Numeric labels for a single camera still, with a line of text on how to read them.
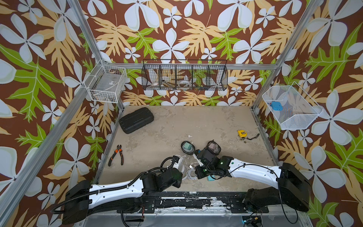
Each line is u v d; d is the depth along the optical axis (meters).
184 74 0.97
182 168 0.80
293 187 0.42
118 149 0.95
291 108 0.82
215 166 0.62
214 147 0.94
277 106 0.85
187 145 0.95
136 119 1.05
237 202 0.77
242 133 1.01
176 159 0.69
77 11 0.69
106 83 0.86
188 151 0.93
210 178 0.70
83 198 0.43
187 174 0.80
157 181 0.58
